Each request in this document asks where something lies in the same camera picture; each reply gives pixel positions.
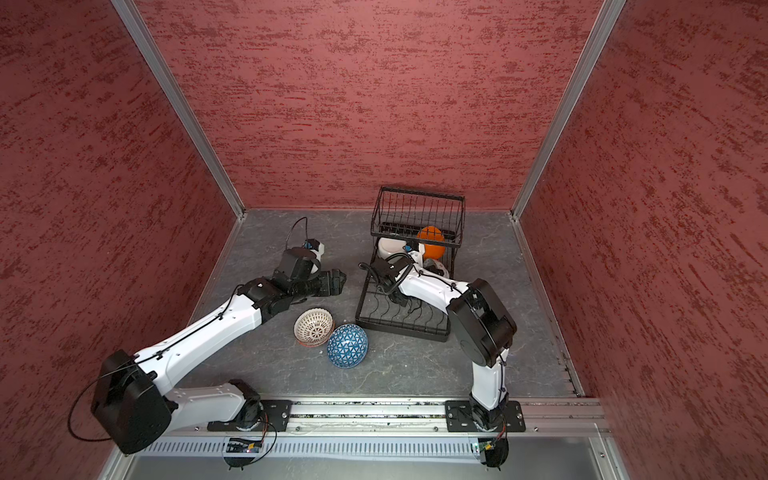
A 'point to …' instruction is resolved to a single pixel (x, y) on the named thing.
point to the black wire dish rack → (410, 229)
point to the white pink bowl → (389, 246)
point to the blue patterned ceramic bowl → (347, 346)
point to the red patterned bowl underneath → (312, 326)
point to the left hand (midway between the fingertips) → (333, 283)
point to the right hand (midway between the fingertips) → (440, 278)
